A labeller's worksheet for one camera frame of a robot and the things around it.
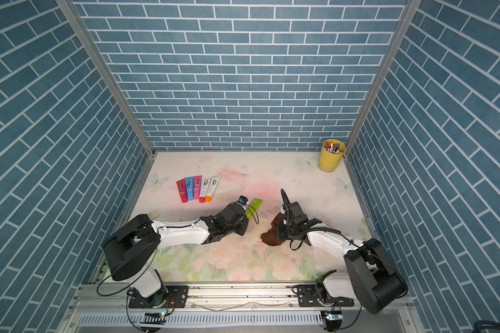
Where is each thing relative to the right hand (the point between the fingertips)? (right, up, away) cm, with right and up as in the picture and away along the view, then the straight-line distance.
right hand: (278, 231), depth 89 cm
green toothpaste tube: (-10, +11, +8) cm, 17 cm away
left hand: (-12, +4, 0) cm, 13 cm away
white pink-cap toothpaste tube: (-36, +19, +16) cm, 44 cm away
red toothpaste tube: (-47, +18, +13) cm, 52 cm away
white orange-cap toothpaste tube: (-32, +18, +13) cm, 39 cm away
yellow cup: (+28, +31, +19) cm, 46 cm away
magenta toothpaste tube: (-41, +19, +16) cm, 47 cm away
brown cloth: (-4, -1, -5) cm, 6 cm away
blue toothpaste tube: (-44, +20, +16) cm, 51 cm away
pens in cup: (+30, +39, +19) cm, 53 cm away
